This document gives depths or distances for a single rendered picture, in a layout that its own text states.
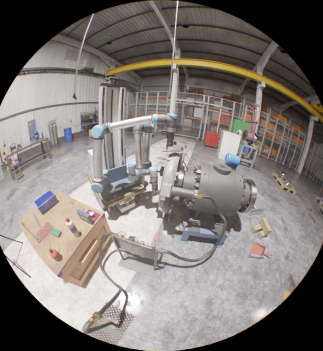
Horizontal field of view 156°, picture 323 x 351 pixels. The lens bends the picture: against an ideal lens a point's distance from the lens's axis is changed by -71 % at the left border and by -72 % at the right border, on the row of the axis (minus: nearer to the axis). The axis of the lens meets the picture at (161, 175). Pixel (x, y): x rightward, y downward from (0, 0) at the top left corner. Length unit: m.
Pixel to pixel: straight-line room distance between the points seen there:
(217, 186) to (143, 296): 1.33
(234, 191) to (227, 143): 3.82
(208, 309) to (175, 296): 0.40
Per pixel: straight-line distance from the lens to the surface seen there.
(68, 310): 1.62
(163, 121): 1.06
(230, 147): 5.04
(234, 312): 1.64
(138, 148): 1.40
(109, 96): 1.62
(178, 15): 8.68
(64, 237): 1.25
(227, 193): 1.26
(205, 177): 1.21
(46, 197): 1.78
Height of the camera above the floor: 1.36
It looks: 29 degrees down
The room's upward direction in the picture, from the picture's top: 5 degrees clockwise
